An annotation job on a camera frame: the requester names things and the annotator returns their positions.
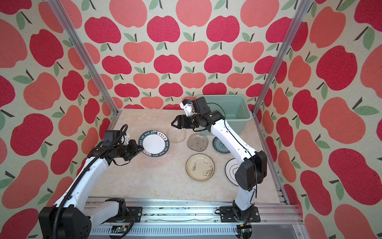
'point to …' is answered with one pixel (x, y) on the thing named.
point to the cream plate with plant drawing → (200, 167)
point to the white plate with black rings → (231, 168)
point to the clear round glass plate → (177, 135)
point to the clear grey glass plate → (197, 142)
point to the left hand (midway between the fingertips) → (145, 148)
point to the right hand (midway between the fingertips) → (178, 123)
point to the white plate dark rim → (155, 143)
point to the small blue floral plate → (219, 146)
